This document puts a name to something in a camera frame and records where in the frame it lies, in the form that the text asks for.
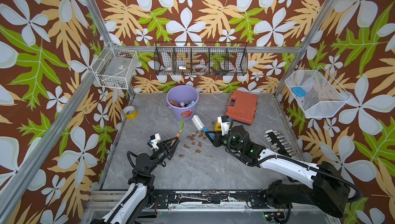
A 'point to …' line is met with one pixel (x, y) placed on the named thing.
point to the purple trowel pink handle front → (182, 104)
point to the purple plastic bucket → (183, 99)
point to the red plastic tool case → (241, 107)
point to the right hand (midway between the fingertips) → (204, 133)
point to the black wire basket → (200, 58)
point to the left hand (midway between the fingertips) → (179, 138)
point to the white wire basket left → (116, 68)
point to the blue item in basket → (299, 91)
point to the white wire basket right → (317, 93)
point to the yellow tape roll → (130, 112)
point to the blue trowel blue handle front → (192, 103)
